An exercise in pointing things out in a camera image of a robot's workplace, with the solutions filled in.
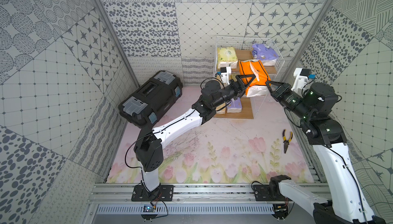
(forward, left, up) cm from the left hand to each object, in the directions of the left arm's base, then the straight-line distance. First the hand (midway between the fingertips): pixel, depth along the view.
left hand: (255, 76), depth 59 cm
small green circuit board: (-40, +46, -49) cm, 78 cm away
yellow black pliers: (-6, -29, -47) cm, 56 cm away
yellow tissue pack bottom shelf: (+14, +8, -42) cm, 45 cm away
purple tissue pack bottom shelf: (+17, 0, -41) cm, 44 cm away
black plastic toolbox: (+5, +55, -29) cm, 63 cm away
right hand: (-2, -4, -3) cm, 5 cm away
